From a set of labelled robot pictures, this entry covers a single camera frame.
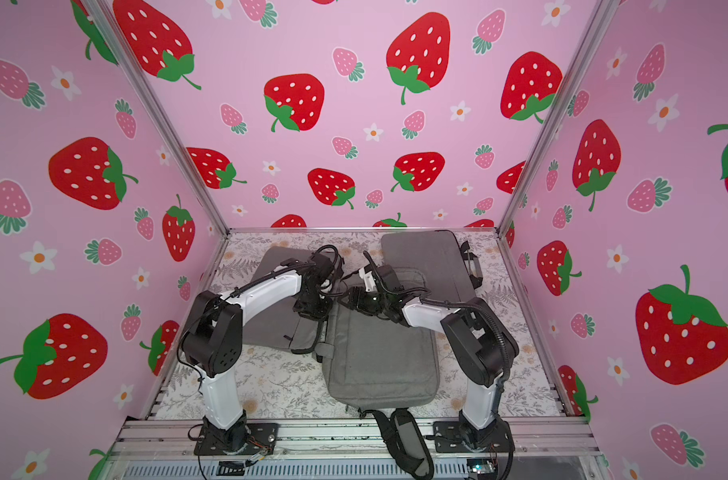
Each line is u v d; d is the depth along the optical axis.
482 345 0.49
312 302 0.78
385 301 0.74
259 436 0.74
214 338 0.50
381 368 0.80
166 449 0.73
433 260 1.07
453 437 0.74
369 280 0.86
